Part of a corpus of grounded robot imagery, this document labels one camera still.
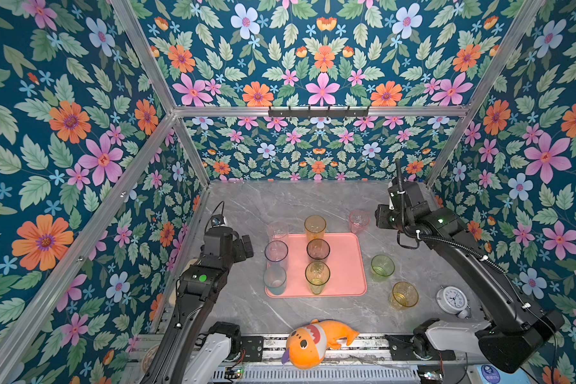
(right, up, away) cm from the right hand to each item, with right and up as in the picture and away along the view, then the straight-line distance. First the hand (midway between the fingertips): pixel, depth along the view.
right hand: (386, 209), depth 74 cm
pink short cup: (-2, -6, +31) cm, 31 cm away
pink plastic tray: (-9, -22, +17) cm, 29 cm away
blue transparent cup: (-36, -16, +13) cm, 42 cm away
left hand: (-47, -10, +1) cm, 48 cm away
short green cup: (+4, -23, +15) cm, 28 cm away
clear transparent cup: (-37, -10, +27) cm, 47 cm away
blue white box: (+26, -46, -9) cm, 53 cm away
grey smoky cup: (-21, -15, +10) cm, 28 cm away
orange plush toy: (-25, -39, -8) cm, 47 cm away
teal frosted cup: (-37, -26, +11) cm, 46 cm away
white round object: (+24, -31, +5) cm, 40 cm away
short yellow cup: (+10, -31, +10) cm, 34 cm away
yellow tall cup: (-22, -7, +20) cm, 30 cm away
